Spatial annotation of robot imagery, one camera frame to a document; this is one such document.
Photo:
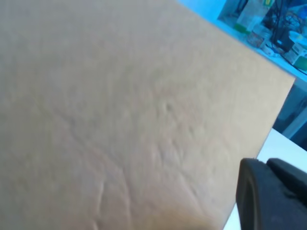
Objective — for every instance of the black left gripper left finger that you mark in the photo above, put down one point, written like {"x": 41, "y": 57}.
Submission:
{"x": 264, "y": 203}

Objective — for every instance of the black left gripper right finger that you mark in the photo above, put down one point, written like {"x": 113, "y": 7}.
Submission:
{"x": 293, "y": 178}

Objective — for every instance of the upper brown cardboard shoebox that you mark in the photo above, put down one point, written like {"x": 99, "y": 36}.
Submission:
{"x": 126, "y": 115}

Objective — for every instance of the cluttered background shelf items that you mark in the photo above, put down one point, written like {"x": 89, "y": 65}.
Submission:
{"x": 276, "y": 26}

